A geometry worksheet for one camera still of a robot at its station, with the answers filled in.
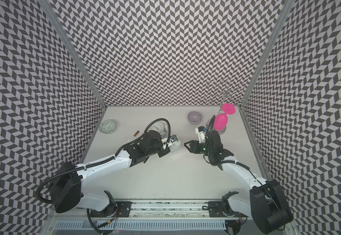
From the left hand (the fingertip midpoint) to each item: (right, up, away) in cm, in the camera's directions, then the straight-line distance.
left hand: (170, 142), depth 81 cm
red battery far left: (-25, +3, +19) cm, 31 cm away
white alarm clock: (+3, -3, +2) cm, 5 cm away
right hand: (+10, -3, +1) cm, 10 cm away
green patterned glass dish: (-45, +8, +21) cm, 51 cm away
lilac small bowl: (+17, +14, +27) cm, 35 cm away
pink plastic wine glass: (+27, +13, -3) cm, 30 cm away
